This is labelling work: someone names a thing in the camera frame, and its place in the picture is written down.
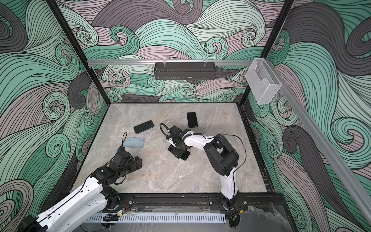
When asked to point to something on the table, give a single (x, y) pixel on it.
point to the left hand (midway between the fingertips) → (137, 162)
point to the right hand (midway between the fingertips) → (180, 150)
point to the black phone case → (192, 119)
